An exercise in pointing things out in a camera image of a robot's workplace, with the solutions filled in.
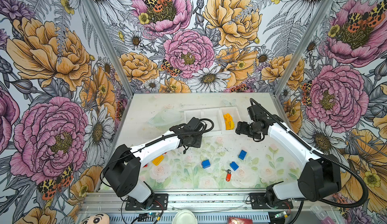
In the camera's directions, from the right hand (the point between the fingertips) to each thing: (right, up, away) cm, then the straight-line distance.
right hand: (242, 135), depth 85 cm
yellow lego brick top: (-5, +8, +18) cm, 21 cm away
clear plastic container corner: (+31, -33, -15) cm, 48 cm away
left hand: (-27, -6, 0) cm, 27 cm away
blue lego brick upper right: (+1, -12, +5) cm, 13 cm away
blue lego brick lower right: (-5, -17, +1) cm, 18 cm away
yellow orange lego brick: (-5, +4, +15) cm, 16 cm away
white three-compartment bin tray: (-12, +11, +22) cm, 27 cm away
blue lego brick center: (-20, -16, +1) cm, 26 cm away
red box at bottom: (-8, -34, -18) cm, 39 cm away
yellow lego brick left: (-47, -15, +2) cm, 50 cm away
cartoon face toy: (-66, -31, -21) cm, 76 cm away
